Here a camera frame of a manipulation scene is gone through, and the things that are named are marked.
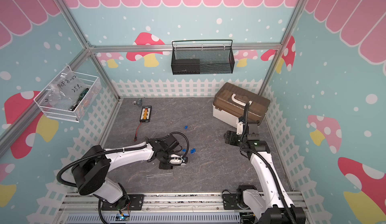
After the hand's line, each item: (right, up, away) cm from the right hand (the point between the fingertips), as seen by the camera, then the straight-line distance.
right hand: (230, 135), depth 81 cm
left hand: (-34, -17, +4) cm, 38 cm away
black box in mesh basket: (-26, +40, +8) cm, 48 cm away
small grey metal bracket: (-64, +20, +34) cm, 75 cm away
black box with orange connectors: (-56, +11, +28) cm, 63 cm away
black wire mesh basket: (-15, +45, +12) cm, 49 cm away
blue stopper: (-26, +2, +21) cm, 34 cm away
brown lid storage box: (+2, +19, +10) cm, 21 cm away
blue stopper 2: (-21, -11, +10) cm, 26 cm away
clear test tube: (-43, -23, +2) cm, 49 cm away
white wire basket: (-77, +14, -13) cm, 79 cm away
